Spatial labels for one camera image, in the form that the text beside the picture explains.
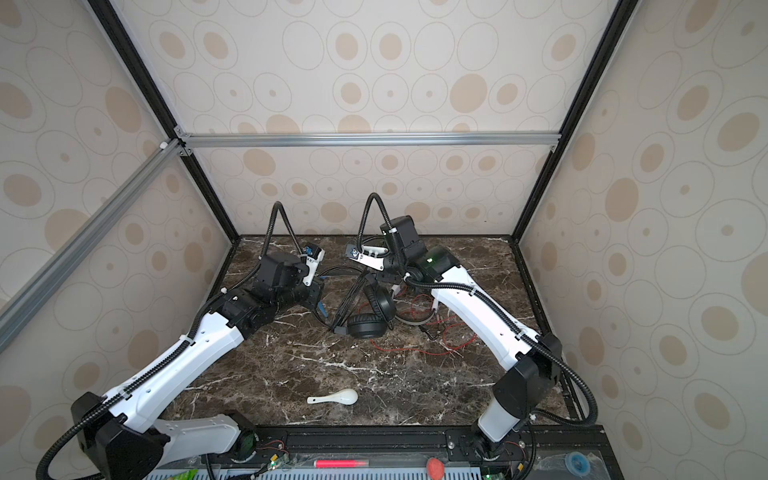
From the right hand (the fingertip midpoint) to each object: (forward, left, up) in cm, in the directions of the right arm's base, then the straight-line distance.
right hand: (382, 251), depth 77 cm
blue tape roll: (-43, -46, -29) cm, 70 cm away
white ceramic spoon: (-28, +10, -28) cm, 41 cm away
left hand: (-7, +13, -2) cm, 15 cm away
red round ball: (-44, -12, -26) cm, 53 cm away
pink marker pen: (-43, +11, -29) cm, 53 cm away
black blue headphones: (-19, +4, -5) cm, 20 cm away
